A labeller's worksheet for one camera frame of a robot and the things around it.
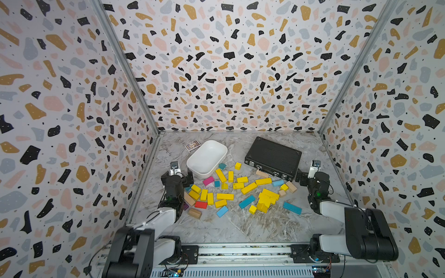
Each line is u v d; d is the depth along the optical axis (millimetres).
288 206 888
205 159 1069
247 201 904
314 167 795
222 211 856
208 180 973
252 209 856
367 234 432
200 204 883
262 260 731
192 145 1127
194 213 834
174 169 731
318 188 702
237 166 1021
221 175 990
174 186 648
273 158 1034
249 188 947
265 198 903
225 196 906
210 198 900
